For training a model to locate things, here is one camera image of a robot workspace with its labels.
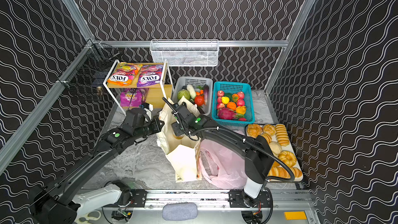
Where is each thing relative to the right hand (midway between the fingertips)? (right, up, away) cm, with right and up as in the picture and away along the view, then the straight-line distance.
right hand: (179, 125), depth 82 cm
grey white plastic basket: (+8, +29, +35) cm, 46 cm away
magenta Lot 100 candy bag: (-28, +15, +7) cm, 32 cm away
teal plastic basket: (+41, +19, +31) cm, 54 cm away
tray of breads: (+58, -7, +13) cm, 60 cm away
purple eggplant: (+16, +22, +31) cm, 41 cm away
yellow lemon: (+28, +15, +24) cm, 40 cm away
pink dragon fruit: (+28, +5, +16) cm, 33 cm away
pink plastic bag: (+22, -20, -4) cm, 30 cm away
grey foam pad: (+2, -37, -13) cm, 39 cm away
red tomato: (+11, +14, +24) cm, 30 cm away
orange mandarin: (+33, +10, +24) cm, 42 cm away
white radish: (+5, +21, +29) cm, 36 cm away
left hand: (-4, +2, -7) cm, 9 cm away
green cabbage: (0, +19, +24) cm, 31 cm away
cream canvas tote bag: (+4, -9, -20) cm, 23 cm away
